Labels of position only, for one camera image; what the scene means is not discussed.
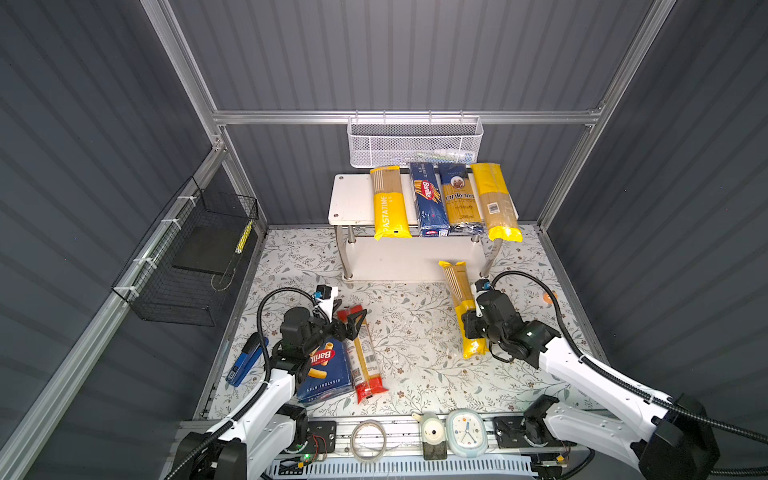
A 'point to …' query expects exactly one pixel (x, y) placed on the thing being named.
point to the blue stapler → (251, 352)
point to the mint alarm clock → (467, 435)
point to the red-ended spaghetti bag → (367, 386)
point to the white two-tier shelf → (417, 258)
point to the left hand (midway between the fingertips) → (353, 306)
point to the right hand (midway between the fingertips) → (468, 317)
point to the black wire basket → (179, 266)
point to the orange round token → (547, 298)
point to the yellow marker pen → (244, 237)
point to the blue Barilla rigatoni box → (327, 374)
